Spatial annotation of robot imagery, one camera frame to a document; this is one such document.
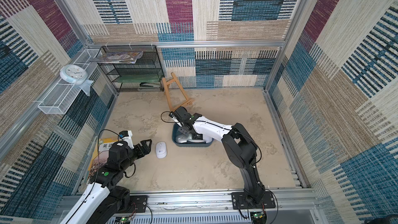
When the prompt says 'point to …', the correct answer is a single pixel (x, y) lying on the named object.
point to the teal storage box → (175, 132)
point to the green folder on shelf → (138, 78)
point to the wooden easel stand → (188, 102)
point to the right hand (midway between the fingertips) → (186, 123)
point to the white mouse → (161, 150)
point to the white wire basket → (62, 94)
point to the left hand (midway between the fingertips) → (145, 142)
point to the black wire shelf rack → (132, 68)
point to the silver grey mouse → (183, 138)
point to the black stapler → (145, 84)
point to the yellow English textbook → (101, 155)
